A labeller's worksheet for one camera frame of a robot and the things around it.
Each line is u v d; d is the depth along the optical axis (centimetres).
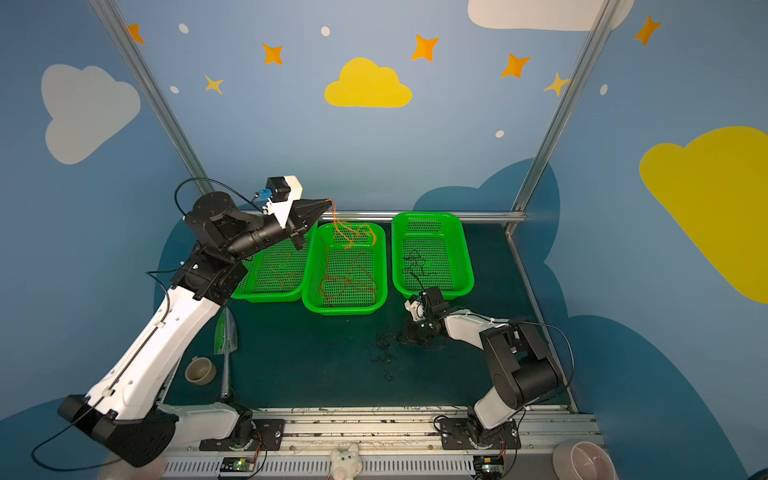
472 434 66
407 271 107
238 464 71
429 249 115
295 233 51
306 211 53
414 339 81
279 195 44
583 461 71
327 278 105
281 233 51
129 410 38
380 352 88
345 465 68
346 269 112
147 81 79
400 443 74
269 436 74
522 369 46
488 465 72
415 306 88
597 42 73
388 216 115
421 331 80
